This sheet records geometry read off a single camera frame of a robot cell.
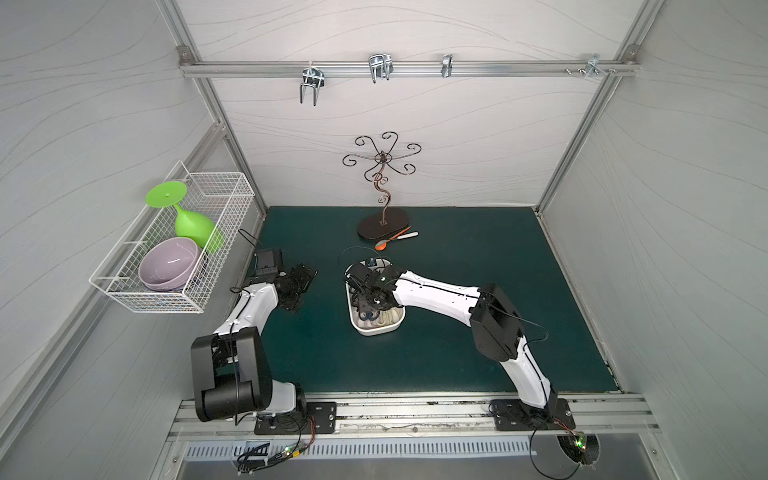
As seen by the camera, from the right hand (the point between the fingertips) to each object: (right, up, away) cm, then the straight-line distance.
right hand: (367, 300), depth 89 cm
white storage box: (+6, -6, 0) cm, 9 cm away
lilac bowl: (-40, +14, -26) cm, 50 cm away
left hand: (-17, +6, +1) cm, 18 cm away
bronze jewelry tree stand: (+6, +24, +26) cm, 36 cm away
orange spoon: (+4, +16, +20) cm, 26 cm away
